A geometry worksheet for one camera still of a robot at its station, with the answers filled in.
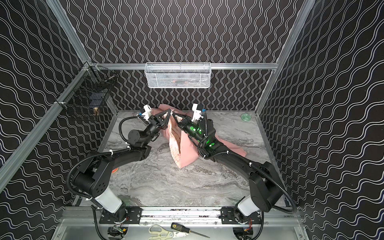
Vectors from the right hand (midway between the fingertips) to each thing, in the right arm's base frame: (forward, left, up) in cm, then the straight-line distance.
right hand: (170, 116), depth 69 cm
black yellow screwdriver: (-40, -6, -34) cm, 53 cm away
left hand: (0, -1, +4) cm, 4 cm away
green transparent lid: (+34, -49, -36) cm, 70 cm away
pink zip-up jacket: (-5, -5, -14) cm, 16 cm away
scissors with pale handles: (-42, +6, -34) cm, 54 cm away
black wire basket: (+33, +57, -6) cm, 66 cm away
